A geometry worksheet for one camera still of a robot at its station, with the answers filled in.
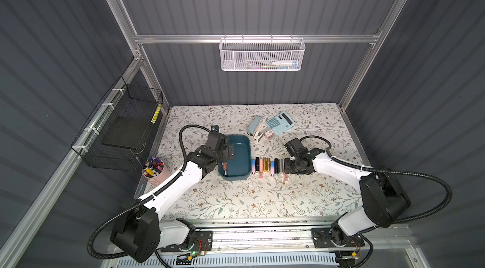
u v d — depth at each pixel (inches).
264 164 36.9
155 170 31.4
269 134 41.3
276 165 36.8
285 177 35.2
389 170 18.5
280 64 35.7
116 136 27.7
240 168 35.9
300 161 25.8
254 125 41.6
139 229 15.8
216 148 25.6
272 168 36.0
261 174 35.9
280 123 43.5
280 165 36.2
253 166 36.2
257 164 36.9
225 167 36.8
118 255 17.0
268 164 36.9
